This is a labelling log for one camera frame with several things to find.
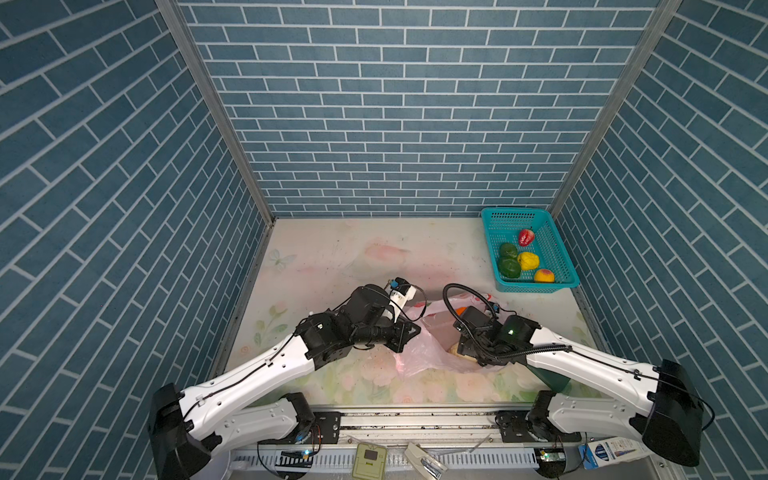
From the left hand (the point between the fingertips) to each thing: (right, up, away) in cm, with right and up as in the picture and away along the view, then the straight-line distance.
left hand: (422, 334), depth 68 cm
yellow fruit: (+39, +15, +34) cm, 54 cm away
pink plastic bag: (+2, -4, +1) cm, 5 cm away
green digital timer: (-12, -30, 0) cm, 32 cm away
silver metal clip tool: (+2, -31, 0) cm, 31 cm away
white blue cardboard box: (+44, -28, +2) cm, 52 cm away
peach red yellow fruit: (+43, +10, +30) cm, 54 cm away
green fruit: (+34, +17, +37) cm, 53 cm away
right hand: (+12, -7, +12) cm, 19 cm away
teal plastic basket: (+36, +28, +49) cm, 67 cm away
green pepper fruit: (+33, +11, +32) cm, 47 cm away
